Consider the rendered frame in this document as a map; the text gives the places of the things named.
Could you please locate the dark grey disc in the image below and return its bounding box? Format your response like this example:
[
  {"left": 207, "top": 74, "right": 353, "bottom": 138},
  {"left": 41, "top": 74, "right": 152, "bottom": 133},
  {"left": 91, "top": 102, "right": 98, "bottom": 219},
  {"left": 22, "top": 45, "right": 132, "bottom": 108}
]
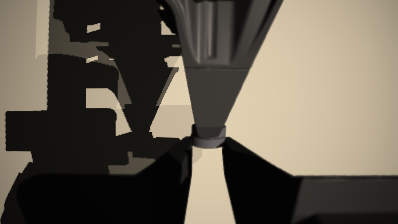
[
  {"left": 191, "top": 124, "right": 226, "bottom": 139},
  {"left": 191, "top": 134, "right": 226, "bottom": 149}
]

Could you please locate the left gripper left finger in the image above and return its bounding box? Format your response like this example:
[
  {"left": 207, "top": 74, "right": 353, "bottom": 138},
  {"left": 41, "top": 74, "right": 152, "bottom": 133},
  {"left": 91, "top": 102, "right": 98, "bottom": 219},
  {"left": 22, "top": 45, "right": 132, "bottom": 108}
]
[{"left": 16, "top": 136, "right": 192, "bottom": 224}]

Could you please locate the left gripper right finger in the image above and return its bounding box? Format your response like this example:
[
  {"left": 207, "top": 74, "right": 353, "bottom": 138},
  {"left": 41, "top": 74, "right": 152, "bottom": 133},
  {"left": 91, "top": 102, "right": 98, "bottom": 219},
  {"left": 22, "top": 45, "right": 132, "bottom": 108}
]
[{"left": 222, "top": 137, "right": 398, "bottom": 224}]

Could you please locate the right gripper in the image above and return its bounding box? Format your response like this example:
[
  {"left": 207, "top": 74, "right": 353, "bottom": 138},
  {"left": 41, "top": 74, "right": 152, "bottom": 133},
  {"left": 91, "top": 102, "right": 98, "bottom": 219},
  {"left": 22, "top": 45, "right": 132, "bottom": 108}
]
[{"left": 156, "top": 0, "right": 284, "bottom": 138}]

